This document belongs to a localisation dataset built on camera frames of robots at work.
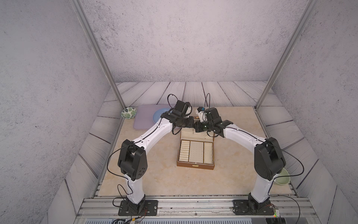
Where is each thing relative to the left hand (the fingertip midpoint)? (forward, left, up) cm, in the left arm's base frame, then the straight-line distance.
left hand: (195, 122), depth 86 cm
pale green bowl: (-30, -48, -16) cm, 59 cm away
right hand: (+1, +1, -3) cm, 4 cm away
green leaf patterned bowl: (+25, +51, -17) cm, 60 cm away
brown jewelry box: (-11, -1, -14) cm, 18 cm away
